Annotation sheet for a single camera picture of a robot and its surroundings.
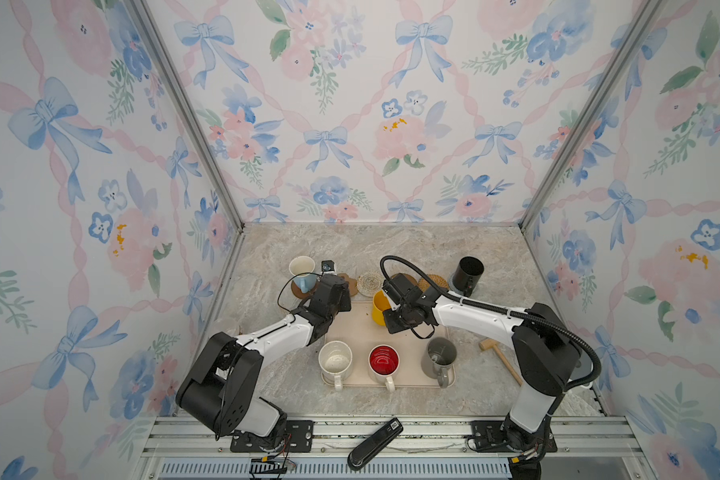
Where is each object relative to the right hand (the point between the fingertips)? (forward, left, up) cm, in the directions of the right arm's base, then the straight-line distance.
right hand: (387, 320), depth 89 cm
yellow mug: (+3, +2, +4) cm, 6 cm away
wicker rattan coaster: (+17, -19, -4) cm, 26 cm away
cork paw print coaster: (+16, +11, -4) cm, 20 cm away
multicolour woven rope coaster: (+16, +6, -4) cm, 18 cm away
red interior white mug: (-11, +1, -2) cm, 12 cm away
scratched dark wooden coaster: (+11, +29, -1) cm, 31 cm away
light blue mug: (+17, +27, +6) cm, 32 cm away
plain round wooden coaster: (+17, -10, -4) cm, 20 cm away
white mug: (-10, +15, -3) cm, 19 cm away
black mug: (+17, -27, +2) cm, 32 cm away
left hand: (+8, +14, +6) cm, 17 cm away
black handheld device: (-31, +4, +1) cm, 32 cm away
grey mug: (-10, -15, -6) cm, 19 cm away
